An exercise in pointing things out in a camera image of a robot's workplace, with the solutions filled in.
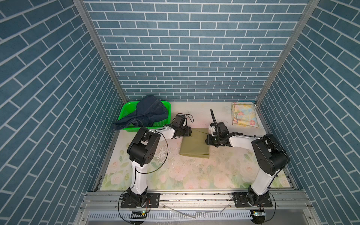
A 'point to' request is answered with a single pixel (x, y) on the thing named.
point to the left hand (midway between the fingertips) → (189, 131)
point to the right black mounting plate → (240, 201)
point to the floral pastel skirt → (244, 114)
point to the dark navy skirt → (150, 110)
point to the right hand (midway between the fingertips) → (204, 139)
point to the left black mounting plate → (153, 201)
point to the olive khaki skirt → (195, 145)
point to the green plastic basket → (129, 108)
